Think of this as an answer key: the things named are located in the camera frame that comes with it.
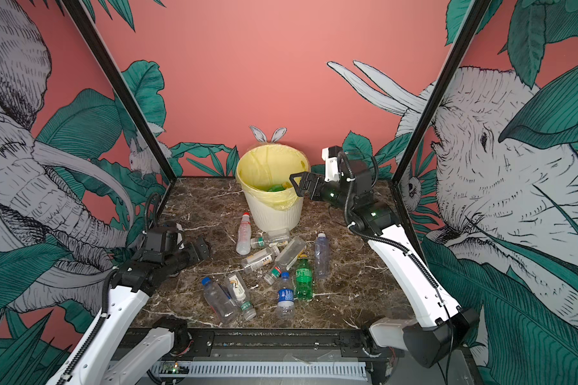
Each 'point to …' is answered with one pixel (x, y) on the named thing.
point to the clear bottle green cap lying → (241, 294)
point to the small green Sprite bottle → (303, 284)
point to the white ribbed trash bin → (274, 220)
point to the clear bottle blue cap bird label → (222, 305)
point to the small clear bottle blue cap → (286, 305)
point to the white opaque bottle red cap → (243, 245)
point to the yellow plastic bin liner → (263, 166)
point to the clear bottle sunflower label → (286, 258)
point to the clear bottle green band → (271, 237)
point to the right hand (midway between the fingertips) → (298, 175)
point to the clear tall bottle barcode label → (322, 256)
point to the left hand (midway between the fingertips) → (201, 246)
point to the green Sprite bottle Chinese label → (276, 188)
